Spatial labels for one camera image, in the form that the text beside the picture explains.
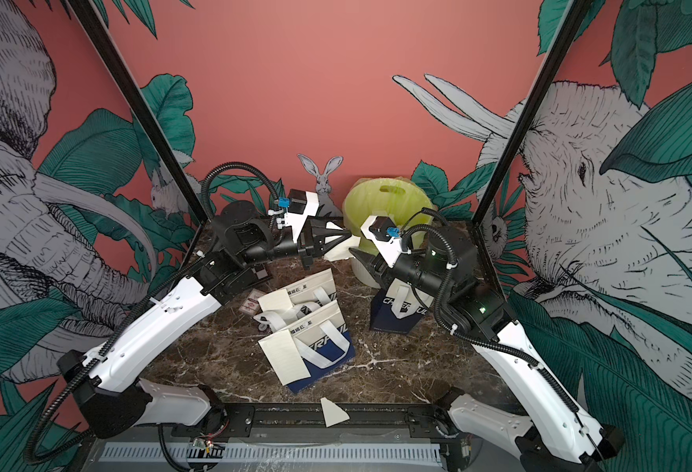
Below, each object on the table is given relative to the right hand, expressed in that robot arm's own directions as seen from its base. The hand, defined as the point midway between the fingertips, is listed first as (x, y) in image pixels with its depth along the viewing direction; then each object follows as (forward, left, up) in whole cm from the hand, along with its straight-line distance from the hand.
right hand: (357, 236), depth 56 cm
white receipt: (-16, +16, -22) cm, 32 cm away
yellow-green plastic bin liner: (+36, -14, -23) cm, 45 cm away
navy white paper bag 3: (-1, -11, -27) cm, 29 cm away
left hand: (-1, +2, +2) cm, 3 cm away
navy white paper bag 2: (-2, +13, -21) cm, 25 cm away
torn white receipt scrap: (-23, +6, -46) cm, 51 cm away
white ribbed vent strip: (-32, +19, -45) cm, 58 cm away
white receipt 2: (-4, +19, -20) cm, 28 cm away
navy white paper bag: (-11, +8, -28) cm, 31 cm away
